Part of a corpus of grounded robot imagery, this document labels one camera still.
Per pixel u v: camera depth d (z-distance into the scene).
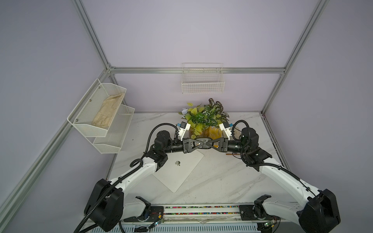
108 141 0.89
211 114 0.81
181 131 0.67
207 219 0.73
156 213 0.73
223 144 0.64
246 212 0.73
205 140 0.69
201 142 0.68
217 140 0.65
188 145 0.65
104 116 0.77
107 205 0.40
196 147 0.67
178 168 0.90
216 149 0.65
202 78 0.95
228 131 0.67
